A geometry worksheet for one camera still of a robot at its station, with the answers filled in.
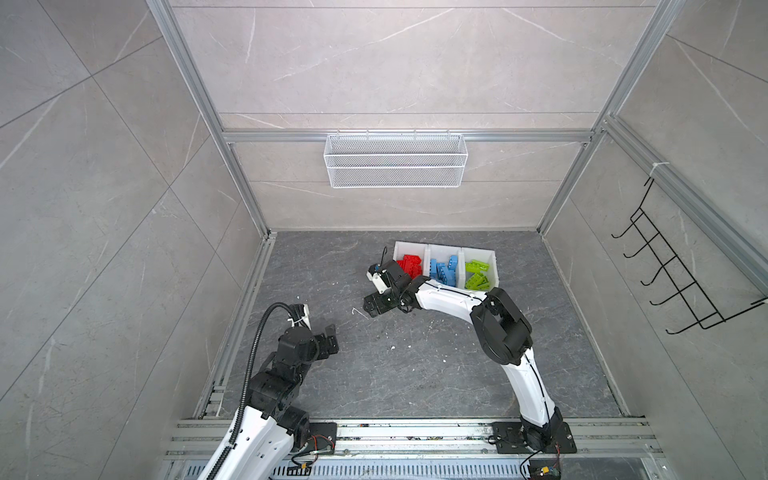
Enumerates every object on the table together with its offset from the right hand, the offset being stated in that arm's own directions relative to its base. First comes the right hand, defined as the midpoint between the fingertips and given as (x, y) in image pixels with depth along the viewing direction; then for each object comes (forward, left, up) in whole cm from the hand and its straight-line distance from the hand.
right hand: (374, 300), depth 97 cm
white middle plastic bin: (+18, -25, +1) cm, 31 cm away
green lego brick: (+13, -37, +1) cm, 39 cm away
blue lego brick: (+13, -28, +3) cm, 31 cm away
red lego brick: (+13, -13, +2) cm, 18 cm away
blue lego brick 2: (+11, -21, +2) cm, 24 cm away
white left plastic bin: (+20, -10, +3) cm, 23 cm away
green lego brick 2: (+5, -35, +2) cm, 36 cm away
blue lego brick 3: (+8, -25, +2) cm, 26 cm away
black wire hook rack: (-18, -69, +31) cm, 78 cm away
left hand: (-14, +14, +12) cm, 24 cm away
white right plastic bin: (+15, -33, +4) cm, 37 cm away
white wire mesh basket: (+39, -8, +28) cm, 48 cm away
